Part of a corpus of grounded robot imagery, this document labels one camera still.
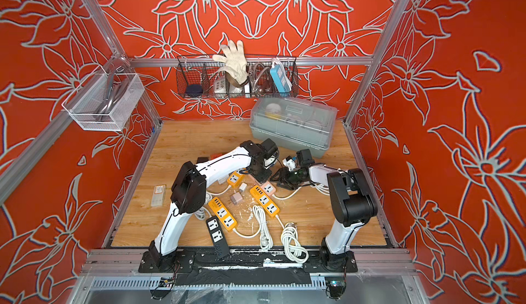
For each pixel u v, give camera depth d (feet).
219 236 2.50
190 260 2.39
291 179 2.71
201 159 3.37
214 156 3.21
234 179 3.03
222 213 2.72
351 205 1.56
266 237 2.49
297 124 3.11
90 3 2.44
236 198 2.87
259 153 2.22
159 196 2.93
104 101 2.51
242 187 2.97
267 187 2.95
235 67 2.95
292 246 2.48
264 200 2.80
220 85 3.10
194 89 3.15
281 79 2.87
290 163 2.95
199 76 3.29
